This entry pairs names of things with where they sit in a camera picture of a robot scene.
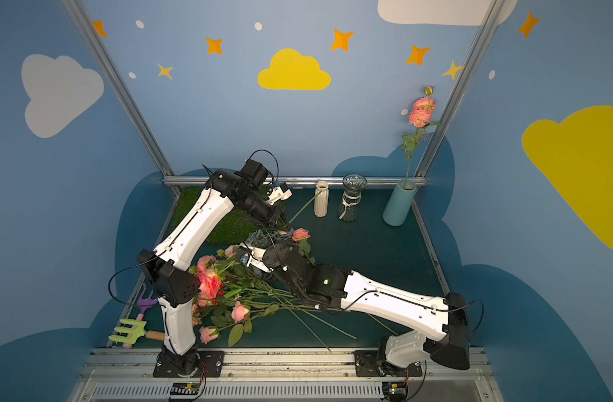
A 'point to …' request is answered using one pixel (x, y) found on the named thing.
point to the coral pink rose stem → (210, 275)
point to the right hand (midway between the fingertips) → (275, 239)
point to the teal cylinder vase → (397, 209)
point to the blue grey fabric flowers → (263, 239)
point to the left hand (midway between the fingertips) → (289, 226)
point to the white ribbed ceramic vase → (321, 203)
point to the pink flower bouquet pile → (244, 286)
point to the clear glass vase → (353, 184)
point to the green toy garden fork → (136, 332)
